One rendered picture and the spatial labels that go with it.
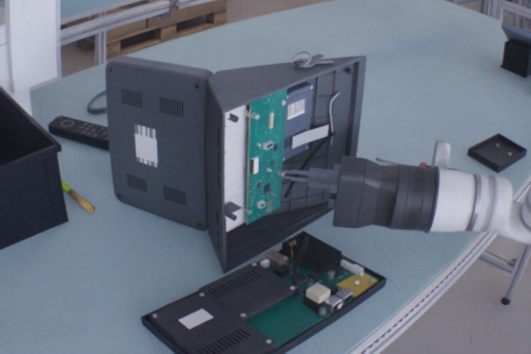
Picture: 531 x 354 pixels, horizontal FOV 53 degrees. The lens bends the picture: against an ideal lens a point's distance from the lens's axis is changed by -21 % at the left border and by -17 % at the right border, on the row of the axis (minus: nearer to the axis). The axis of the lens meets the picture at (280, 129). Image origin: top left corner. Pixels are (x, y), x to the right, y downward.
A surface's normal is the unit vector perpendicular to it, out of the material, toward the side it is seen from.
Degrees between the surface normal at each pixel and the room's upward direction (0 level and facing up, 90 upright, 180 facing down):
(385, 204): 90
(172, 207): 90
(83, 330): 0
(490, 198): 47
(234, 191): 90
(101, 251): 0
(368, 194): 90
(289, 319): 0
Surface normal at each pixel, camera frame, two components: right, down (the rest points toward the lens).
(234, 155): 0.75, 0.33
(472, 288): 0.05, -0.89
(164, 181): -0.37, 0.39
